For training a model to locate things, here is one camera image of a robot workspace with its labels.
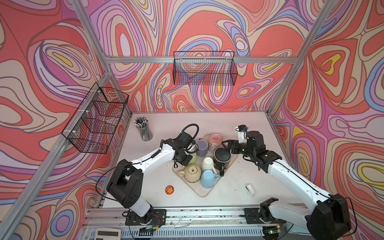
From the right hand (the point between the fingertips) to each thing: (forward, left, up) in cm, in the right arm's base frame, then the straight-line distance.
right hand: (228, 145), depth 82 cm
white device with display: (-37, +60, -12) cm, 71 cm away
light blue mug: (-15, +12, -7) cm, 21 cm away
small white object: (-19, -11, -14) cm, 27 cm away
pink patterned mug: (+6, +6, -4) cm, 9 cm away
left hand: (-3, +23, -9) cm, 24 cm away
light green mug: (-3, +19, -10) cm, 22 cm away
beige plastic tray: (-17, +18, -16) cm, 29 cm away
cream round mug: (-12, +20, -8) cm, 25 cm away
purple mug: (+4, +13, -8) cm, 16 cm away
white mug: (-7, +12, -6) cm, 15 cm away
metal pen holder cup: (+17, +51, -8) cm, 54 cm away
